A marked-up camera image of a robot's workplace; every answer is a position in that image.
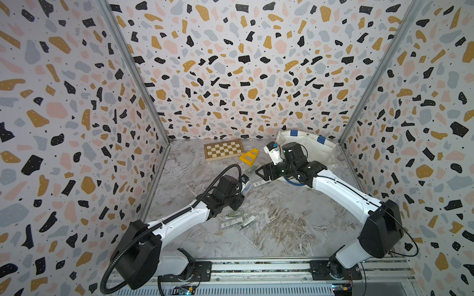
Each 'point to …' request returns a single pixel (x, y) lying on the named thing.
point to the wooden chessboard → (223, 149)
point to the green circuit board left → (183, 290)
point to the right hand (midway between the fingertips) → (262, 168)
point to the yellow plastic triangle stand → (249, 156)
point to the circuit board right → (340, 290)
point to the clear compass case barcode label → (261, 182)
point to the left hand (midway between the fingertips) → (242, 192)
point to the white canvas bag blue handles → (318, 148)
